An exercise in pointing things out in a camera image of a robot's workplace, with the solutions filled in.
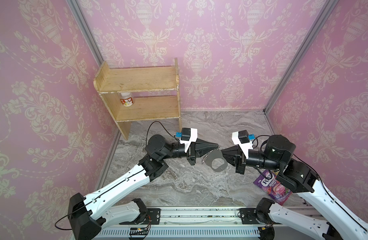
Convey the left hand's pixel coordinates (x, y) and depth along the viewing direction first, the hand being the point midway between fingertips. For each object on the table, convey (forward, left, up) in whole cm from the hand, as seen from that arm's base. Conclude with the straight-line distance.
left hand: (216, 149), depth 50 cm
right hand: (+1, -2, -5) cm, 5 cm away
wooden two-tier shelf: (+64, +47, -29) cm, 84 cm away
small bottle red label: (+44, +47, -17) cm, 67 cm away
